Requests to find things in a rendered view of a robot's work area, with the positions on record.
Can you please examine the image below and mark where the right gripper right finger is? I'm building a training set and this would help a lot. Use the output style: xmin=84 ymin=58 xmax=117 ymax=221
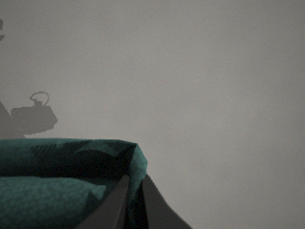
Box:
xmin=142 ymin=175 xmax=193 ymax=229

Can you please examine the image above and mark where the dark green towel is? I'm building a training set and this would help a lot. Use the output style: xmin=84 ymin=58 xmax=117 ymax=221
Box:
xmin=0 ymin=138 xmax=148 ymax=229

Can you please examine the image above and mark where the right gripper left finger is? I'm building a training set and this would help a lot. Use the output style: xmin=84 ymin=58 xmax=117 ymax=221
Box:
xmin=73 ymin=175 xmax=130 ymax=229

